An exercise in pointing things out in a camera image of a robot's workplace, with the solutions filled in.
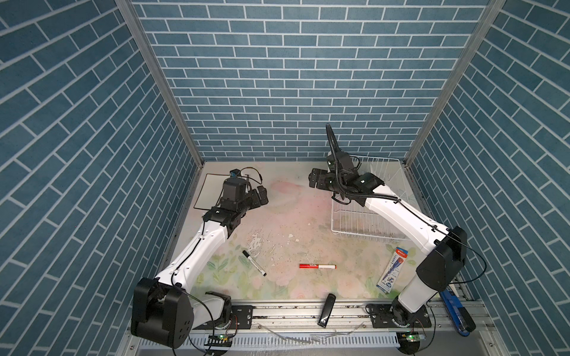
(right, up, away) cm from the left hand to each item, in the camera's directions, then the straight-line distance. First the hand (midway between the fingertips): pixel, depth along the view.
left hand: (257, 191), depth 83 cm
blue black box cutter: (+69, -41, -12) cm, 81 cm away
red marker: (+23, -29, +1) cm, 37 cm away
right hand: (+22, +6, -2) cm, 23 cm away
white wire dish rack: (+39, -13, +13) cm, 42 cm away
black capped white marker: (-4, -26, +3) cm, 26 cm away
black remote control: (+25, -39, -10) cm, 48 cm away
